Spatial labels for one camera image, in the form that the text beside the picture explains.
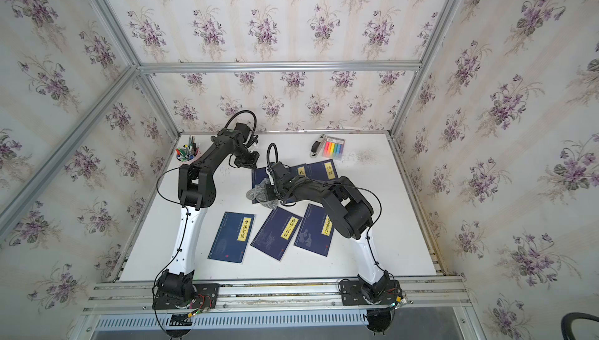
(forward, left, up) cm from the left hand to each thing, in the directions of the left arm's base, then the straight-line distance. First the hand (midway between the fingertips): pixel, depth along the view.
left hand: (255, 170), depth 107 cm
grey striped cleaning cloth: (-15, -4, +6) cm, 17 cm away
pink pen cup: (+1, +28, +11) cm, 30 cm away
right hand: (-13, -9, +1) cm, 16 cm away
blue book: (-2, -32, +3) cm, 32 cm away
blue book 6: (-30, -27, +3) cm, 40 cm away
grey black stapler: (+10, -29, +6) cm, 31 cm away
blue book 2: (-2, -20, +3) cm, 20 cm away
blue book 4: (-31, +5, +1) cm, 32 cm away
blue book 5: (-30, -12, +2) cm, 33 cm away
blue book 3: (-3, -2, +1) cm, 4 cm away
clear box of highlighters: (+12, -38, +2) cm, 40 cm away
